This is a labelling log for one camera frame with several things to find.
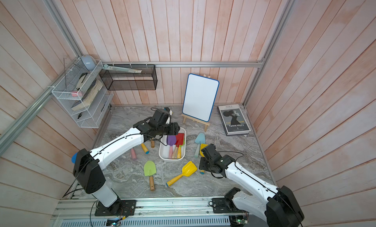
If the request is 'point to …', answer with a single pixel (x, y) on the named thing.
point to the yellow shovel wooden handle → (170, 109)
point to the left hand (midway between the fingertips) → (175, 130)
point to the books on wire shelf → (90, 94)
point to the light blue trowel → (200, 139)
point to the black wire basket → (129, 77)
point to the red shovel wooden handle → (179, 138)
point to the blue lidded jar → (74, 158)
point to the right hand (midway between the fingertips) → (203, 163)
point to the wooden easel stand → (206, 124)
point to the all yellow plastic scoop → (187, 170)
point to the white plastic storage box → (163, 150)
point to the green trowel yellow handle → (179, 154)
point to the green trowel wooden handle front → (150, 170)
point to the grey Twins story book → (233, 120)
